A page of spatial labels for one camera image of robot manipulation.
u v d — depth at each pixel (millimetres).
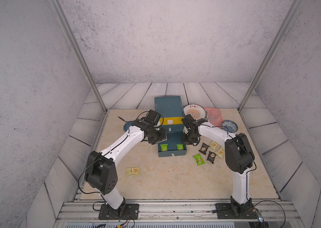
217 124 1111
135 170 866
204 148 960
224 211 702
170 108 922
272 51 865
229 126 1078
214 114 1120
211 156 913
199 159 912
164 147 958
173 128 939
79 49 865
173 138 886
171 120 886
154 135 700
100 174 441
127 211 723
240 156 522
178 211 747
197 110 1183
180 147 961
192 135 800
